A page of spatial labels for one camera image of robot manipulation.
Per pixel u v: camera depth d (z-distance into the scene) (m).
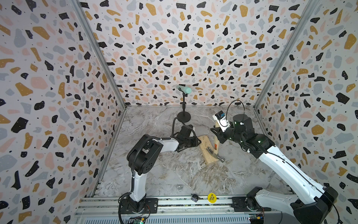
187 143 0.83
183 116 1.13
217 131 0.64
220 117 0.60
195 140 0.86
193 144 0.86
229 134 0.61
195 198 0.73
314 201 0.39
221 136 0.63
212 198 0.76
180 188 0.78
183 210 0.73
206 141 0.95
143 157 0.51
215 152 0.83
